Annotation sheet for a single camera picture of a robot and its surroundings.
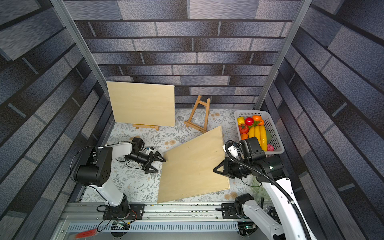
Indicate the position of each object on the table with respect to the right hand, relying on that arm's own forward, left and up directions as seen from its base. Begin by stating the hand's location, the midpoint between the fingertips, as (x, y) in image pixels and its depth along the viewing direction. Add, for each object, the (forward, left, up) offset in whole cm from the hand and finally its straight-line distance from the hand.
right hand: (214, 169), depth 63 cm
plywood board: (+10, +14, -25) cm, 30 cm away
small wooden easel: (+40, +52, -21) cm, 69 cm away
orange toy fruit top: (+42, -34, -15) cm, 56 cm away
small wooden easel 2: (+41, +13, -20) cm, 47 cm away
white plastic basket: (+27, -42, -18) cm, 53 cm away
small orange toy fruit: (+31, -23, -20) cm, 43 cm away
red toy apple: (+41, -28, -16) cm, 52 cm away
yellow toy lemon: (+44, -23, -18) cm, 53 cm away
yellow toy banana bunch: (+31, -32, -14) cm, 46 cm away
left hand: (+10, +29, -19) cm, 37 cm away
